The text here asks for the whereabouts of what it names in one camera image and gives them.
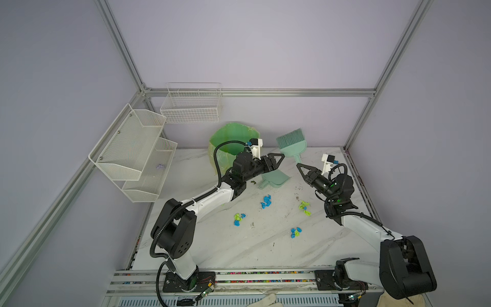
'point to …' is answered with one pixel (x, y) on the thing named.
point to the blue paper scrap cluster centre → (266, 201)
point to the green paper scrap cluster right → (303, 206)
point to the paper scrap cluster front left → (237, 219)
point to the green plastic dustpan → (275, 178)
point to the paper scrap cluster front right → (295, 232)
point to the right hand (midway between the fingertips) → (296, 166)
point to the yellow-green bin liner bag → (236, 132)
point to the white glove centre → (269, 300)
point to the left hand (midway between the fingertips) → (281, 158)
